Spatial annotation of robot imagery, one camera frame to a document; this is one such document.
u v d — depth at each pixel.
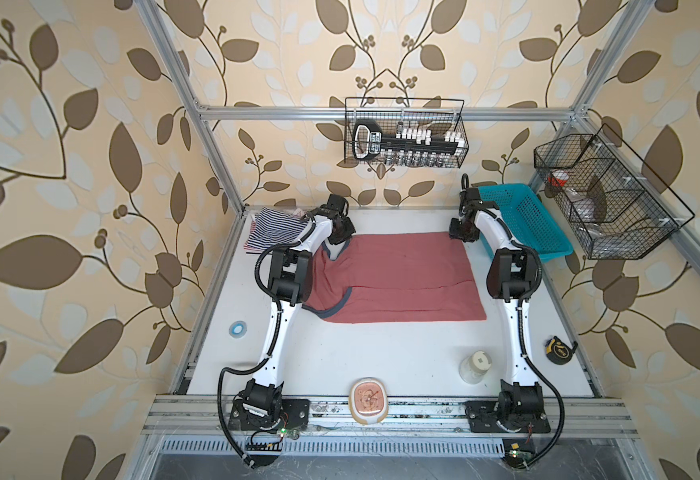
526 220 1.13
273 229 1.08
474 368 0.73
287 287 0.68
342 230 1.00
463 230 0.97
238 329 0.89
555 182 0.87
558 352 0.82
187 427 0.74
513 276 0.69
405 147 0.85
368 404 0.74
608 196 0.78
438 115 0.91
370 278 0.98
